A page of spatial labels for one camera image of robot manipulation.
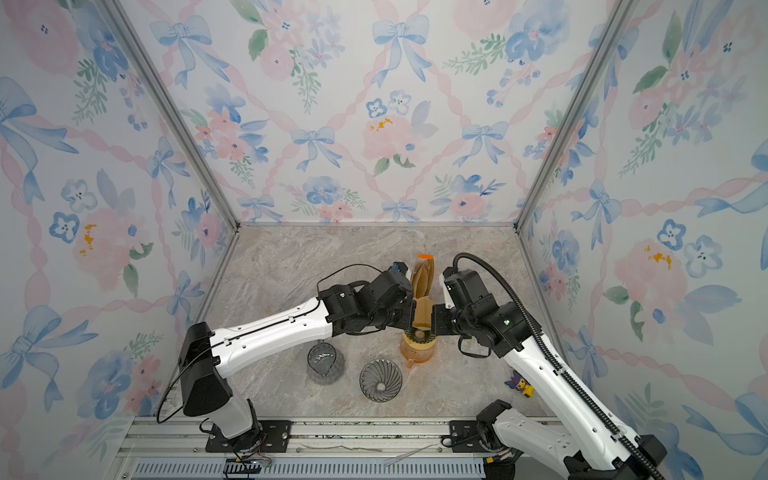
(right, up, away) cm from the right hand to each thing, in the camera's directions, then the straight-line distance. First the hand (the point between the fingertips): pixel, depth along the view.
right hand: (433, 314), depth 72 cm
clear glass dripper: (-13, -19, +8) cm, 24 cm away
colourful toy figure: (+24, -20, +7) cm, 32 cm away
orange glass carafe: (-3, -12, +9) cm, 15 cm away
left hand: (-3, +1, 0) cm, 3 cm away
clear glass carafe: (-29, -16, +13) cm, 36 cm away
